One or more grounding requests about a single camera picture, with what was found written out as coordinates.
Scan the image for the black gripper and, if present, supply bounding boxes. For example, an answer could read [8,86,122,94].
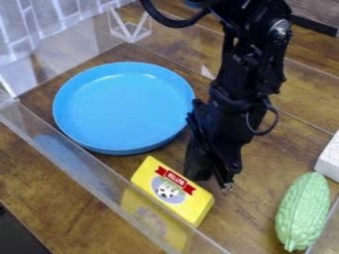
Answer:
[185,84,270,191]

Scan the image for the yellow butter block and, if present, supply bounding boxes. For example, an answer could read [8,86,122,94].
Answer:
[131,156,215,227]

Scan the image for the blue round tray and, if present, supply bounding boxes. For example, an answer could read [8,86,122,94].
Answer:
[54,62,195,155]

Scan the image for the green bitter gourd toy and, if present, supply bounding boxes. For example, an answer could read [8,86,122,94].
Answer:
[275,172,330,252]

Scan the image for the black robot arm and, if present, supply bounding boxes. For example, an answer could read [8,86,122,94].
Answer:
[183,0,291,191]

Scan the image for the white foam block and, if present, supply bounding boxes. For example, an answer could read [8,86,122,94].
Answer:
[314,130,339,184]

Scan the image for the clear acrylic front wall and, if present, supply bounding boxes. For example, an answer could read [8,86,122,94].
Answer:
[0,88,231,254]

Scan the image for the clear acrylic wall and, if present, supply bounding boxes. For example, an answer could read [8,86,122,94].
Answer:
[0,88,231,254]
[108,4,339,134]

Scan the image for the clear acrylic back wall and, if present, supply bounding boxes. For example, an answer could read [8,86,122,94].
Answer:
[108,4,339,134]

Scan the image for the black cable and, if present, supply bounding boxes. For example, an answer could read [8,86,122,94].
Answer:
[138,0,214,29]

